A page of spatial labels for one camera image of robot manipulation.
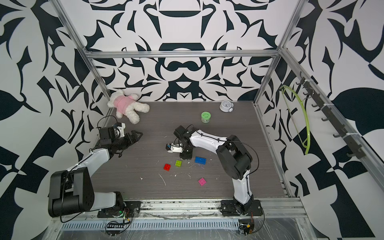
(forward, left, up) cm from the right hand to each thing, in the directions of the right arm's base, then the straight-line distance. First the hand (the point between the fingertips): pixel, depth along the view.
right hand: (184, 151), depth 92 cm
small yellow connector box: (-37, -31, -3) cm, 48 cm away
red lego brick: (-9, +9, -1) cm, 13 cm away
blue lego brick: (-5, -10, -2) cm, 11 cm away
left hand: (+7, +28, +8) cm, 30 cm away
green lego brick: (-8, +3, -1) cm, 8 cm away
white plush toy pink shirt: (+31, +41, +8) cm, 52 cm away
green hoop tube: (-11, -56, +21) cm, 61 cm away
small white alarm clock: (+36, -31, 0) cm, 48 cm away
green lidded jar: (+25, -14, +2) cm, 29 cm away
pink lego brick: (-18, -10, -1) cm, 20 cm away
